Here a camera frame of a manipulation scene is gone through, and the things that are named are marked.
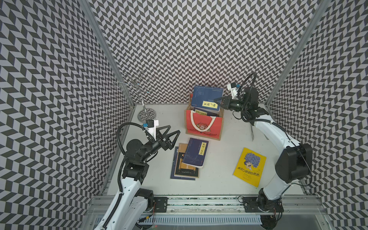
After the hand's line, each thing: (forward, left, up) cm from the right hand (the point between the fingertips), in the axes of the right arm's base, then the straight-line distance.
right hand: (214, 102), depth 78 cm
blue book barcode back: (+11, +1, -22) cm, 25 cm away
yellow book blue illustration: (-25, -22, -30) cm, 44 cm away
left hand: (-18, +20, 0) cm, 27 cm away
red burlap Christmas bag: (-2, +6, -18) cm, 19 cm away
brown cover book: (-27, +18, -28) cm, 43 cm away
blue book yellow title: (+4, +6, +1) cm, 7 cm away
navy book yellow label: (-17, +10, -27) cm, 33 cm away
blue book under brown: (-26, +24, -28) cm, 45 cm away
